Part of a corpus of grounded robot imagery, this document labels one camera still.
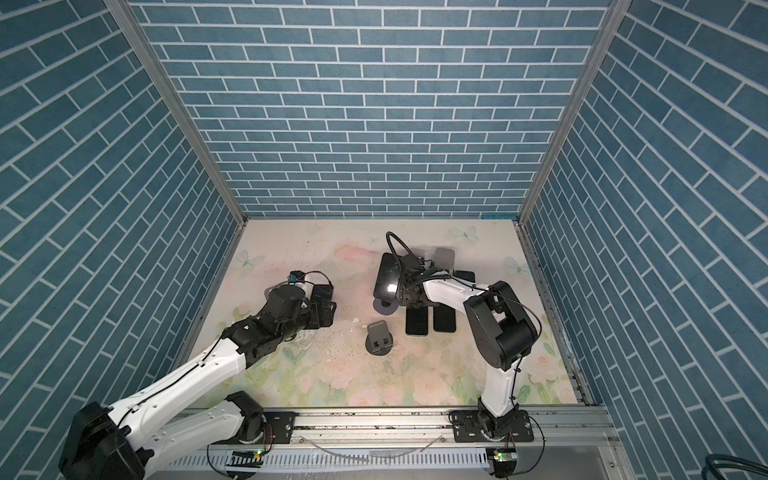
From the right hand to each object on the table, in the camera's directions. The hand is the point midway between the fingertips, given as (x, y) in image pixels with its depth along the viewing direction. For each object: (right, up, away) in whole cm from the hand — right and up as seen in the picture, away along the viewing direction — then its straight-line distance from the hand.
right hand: (413, 294), depth 97 cm
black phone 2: (+1, -7, -6) cm, 9 cm away
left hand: (-25, -1, -15) cm, 30 cm away
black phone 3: (+10, -7, -3) cm, 13 cm away
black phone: (-8, +5, -4) cm, 11 cm away
